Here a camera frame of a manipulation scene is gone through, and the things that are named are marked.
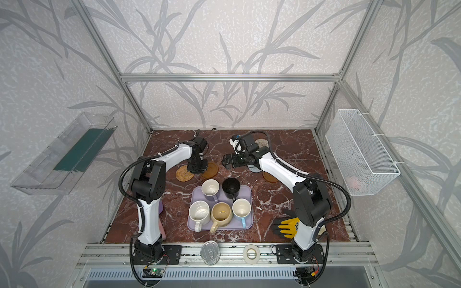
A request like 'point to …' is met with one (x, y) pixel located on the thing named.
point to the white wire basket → (361, 160)
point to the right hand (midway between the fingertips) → (230, 155)
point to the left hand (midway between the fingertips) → (204, 166)
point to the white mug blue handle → (241, 209)
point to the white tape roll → (251, 254)
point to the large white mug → (200, 213)
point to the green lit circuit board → (153, 273)
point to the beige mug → (221, 216)
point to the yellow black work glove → (292, 225)
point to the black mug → (231, 187)
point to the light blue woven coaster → (253, 169)
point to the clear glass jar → (210, 252)
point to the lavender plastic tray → (235, 224)
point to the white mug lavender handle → (210, 188)
